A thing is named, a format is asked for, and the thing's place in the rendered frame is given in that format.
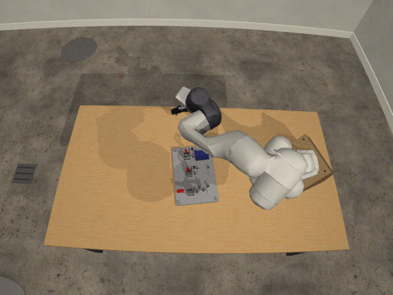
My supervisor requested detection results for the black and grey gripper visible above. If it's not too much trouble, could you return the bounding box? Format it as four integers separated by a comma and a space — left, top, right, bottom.
171, 105, 188, 116

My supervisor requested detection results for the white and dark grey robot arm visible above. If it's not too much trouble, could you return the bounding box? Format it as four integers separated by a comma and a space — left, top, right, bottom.
176, 87, 319, 210

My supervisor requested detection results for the blue rectangular plate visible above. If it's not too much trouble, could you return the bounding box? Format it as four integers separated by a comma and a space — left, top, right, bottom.
194, 150, 209, 161

